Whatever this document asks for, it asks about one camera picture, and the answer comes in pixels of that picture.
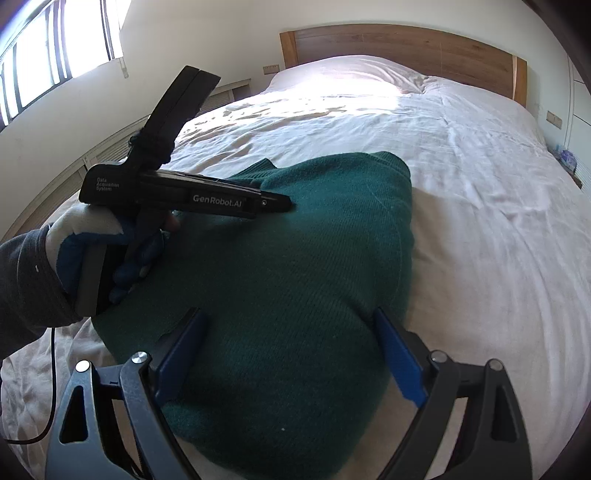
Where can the wooden nightstand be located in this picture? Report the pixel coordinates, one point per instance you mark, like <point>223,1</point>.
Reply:
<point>574,177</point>

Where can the dark grey sleeve forearm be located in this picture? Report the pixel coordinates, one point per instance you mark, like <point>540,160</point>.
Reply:
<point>32,297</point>

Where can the left beige wall switch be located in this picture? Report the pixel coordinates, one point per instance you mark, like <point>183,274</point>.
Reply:
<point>271,69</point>

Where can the wooden headboard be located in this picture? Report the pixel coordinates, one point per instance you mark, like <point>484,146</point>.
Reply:
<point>428,51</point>

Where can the dark green knit sweater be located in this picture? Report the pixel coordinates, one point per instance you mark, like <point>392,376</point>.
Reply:
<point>290,373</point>

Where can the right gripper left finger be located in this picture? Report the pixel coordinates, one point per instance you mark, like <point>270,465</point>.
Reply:
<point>110,423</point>

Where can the bright window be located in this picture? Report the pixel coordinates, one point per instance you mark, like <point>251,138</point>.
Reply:
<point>51,42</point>

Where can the white bed duvet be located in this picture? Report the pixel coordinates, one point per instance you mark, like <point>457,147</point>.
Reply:
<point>502,253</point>

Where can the white built-in wardrobe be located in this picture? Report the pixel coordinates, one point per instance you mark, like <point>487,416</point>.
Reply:
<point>578,135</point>

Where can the beige wall switch plate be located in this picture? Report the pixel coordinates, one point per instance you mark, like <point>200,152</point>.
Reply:
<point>554,120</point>

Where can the white pillow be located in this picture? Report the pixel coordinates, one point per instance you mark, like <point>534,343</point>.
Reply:
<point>347,74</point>

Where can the blue tissue pack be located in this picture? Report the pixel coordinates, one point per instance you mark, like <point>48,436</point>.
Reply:
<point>567,160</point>

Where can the gloved left hand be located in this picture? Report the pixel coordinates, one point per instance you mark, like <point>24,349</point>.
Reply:
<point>83,226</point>

